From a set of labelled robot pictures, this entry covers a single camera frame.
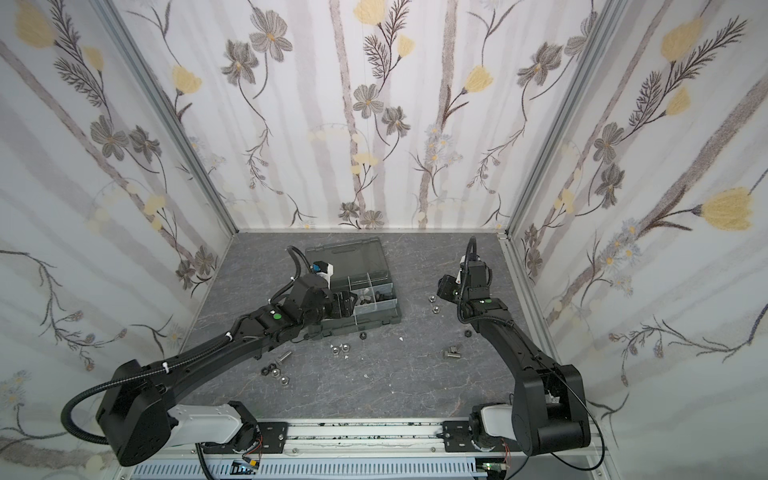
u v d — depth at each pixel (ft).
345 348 2.90
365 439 2.49
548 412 1.36
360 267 4.53
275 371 2.76
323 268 2.38
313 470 2.30
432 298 3.31
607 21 2.27
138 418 1.30
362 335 3.04
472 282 2.17
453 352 2.90
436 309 3.21
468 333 3.05
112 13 2.23
